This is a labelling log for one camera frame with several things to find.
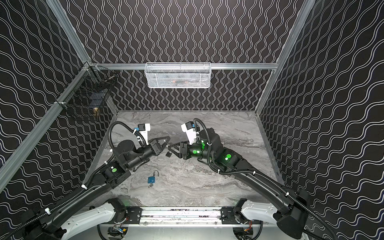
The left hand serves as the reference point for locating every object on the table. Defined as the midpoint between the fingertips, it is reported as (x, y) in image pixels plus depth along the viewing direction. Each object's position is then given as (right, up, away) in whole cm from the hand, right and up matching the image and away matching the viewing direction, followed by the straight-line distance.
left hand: (172, 138), depth 63 cm
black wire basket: (-58, +30, +34) cm, 73 cm away
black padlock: (-7, -13, +33) cm, 36 cm away
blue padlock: (-15, -25, +22) cm, 37 cm away
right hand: (-1, -4, 0) cm, 4 cm away
